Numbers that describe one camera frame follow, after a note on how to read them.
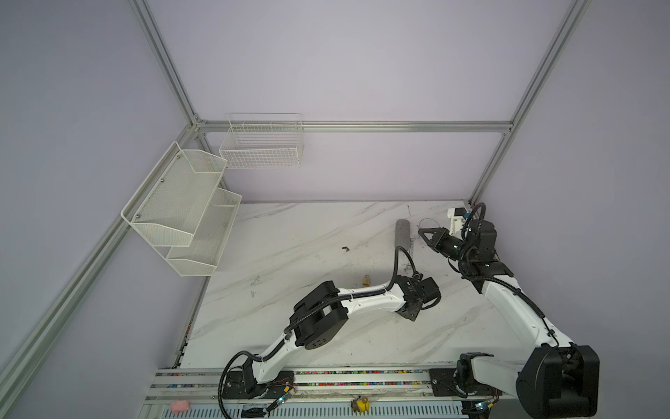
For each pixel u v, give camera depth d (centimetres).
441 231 70
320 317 52
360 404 69
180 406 69
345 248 104
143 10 68
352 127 93
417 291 64
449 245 71
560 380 40
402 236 105
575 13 69
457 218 73
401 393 73
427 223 109
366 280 94
